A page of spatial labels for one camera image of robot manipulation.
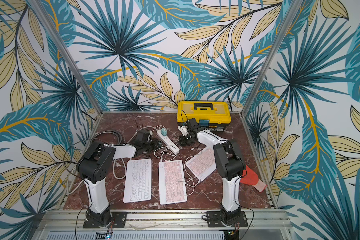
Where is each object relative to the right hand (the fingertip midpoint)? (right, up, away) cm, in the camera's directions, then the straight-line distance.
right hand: (180, 142), depth 97 cm
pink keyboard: (-4, -25, -14) cm, 28 cm away
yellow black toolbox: (+25, +19, 0) cm, 31 cm away
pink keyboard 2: (+14, -13, -5) cm, 20 cm away
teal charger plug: (-11, +6, +3) cm, 13 cm away
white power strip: (-8, 0, +3) cm, 8 cm away
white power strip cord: (-34, -11, -5) cm, 37 cm away
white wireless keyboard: (-24, -23, -14) cm, 36 cm away
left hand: (-12, -2, +1) cm, 12 cm away
